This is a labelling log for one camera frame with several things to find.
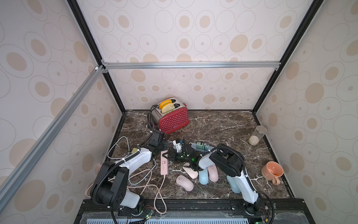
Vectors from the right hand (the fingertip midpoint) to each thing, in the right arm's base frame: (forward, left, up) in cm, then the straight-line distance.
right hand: (162, 160), depth 87 cm
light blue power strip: (+8, -27, +4) cm, 28 cm away
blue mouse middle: (-8, -25, -2) cm, 27 cm away
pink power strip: (-2, -2, +1) cm, 3 cm away
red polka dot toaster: (+27, -4, +14) cm, 30 cm away
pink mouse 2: (-12, -15, -2) cm, 19 cm away
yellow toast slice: (+31, -1, +18) cm, 36 cm away
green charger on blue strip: (+10, -23, +2) cm, 25 cm away
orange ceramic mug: (-2, -68, -4) cm, 68 cm away
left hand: (+11, -4, +5) cm, 13 cm away
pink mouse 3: (-6, -31, -1) cm, 32 cm away
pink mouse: (-6, -20, -4) cm, 21 cm away
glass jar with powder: (+20, -63, -1) cm, 66 cm away
